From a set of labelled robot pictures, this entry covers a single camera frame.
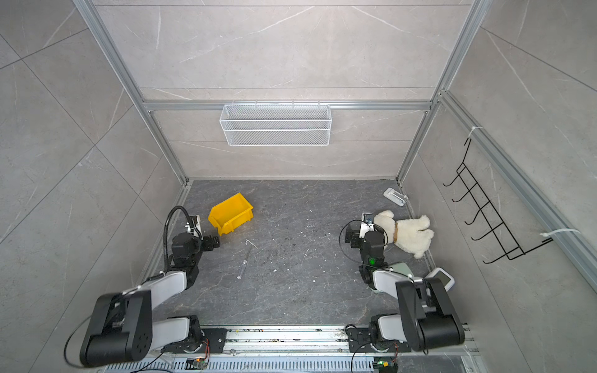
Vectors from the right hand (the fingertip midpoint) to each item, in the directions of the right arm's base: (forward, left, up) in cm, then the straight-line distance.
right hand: (364, 224), depth 90 cm
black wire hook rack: (-19, -32, +19) cm, 42 cm away
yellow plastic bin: (+10, +56, -5) cm, 58 cm away
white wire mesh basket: (+40, +36, +20) cm, 57 cm away
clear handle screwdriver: (-12, +48, -10) cm, 50 cm away
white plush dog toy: (-4, -19, -3) cm, 20 cm away
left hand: (0, +63, +1) cm, 63 cm away
